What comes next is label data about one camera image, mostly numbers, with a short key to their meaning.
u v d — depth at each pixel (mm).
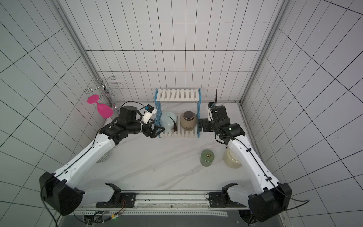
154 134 658
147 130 645
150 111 646
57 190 375
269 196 366
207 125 672
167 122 928
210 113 632
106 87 902
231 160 785
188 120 902
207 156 799
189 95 873
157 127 655
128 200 725
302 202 350
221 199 726
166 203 727
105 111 943
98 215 709
